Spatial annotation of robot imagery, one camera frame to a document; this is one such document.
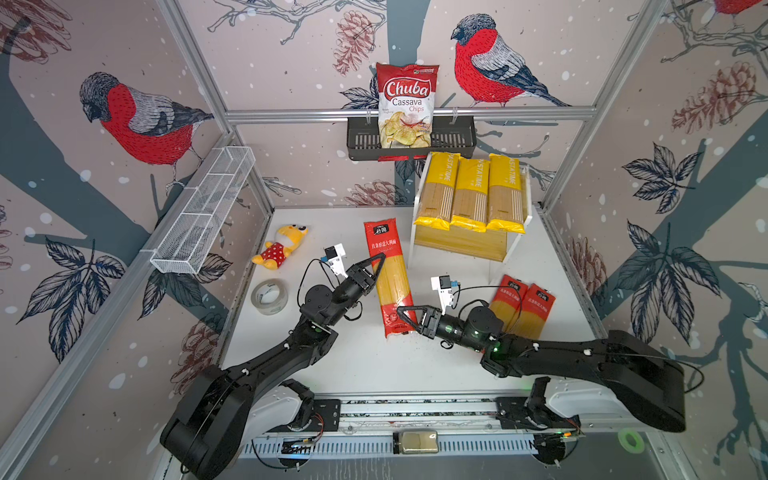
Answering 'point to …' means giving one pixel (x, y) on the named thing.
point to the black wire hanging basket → (451, 137)
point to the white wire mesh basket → (202, 208)
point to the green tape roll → (631, 440)
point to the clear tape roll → (270, 296)
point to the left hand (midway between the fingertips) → (385, 259)
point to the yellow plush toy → (288, 237)
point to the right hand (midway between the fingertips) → (394, 321)
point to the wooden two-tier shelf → (493, 245)
